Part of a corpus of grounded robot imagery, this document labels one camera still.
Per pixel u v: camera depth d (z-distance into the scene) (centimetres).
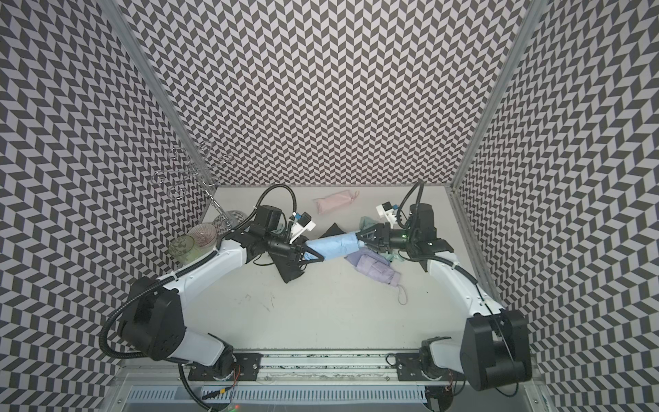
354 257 94
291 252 68
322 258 72
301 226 69
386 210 73
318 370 74
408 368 74
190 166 112
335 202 109
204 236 100
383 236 67
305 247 71
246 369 73
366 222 102
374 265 91
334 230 102
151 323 42
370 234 73
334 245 71
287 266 92
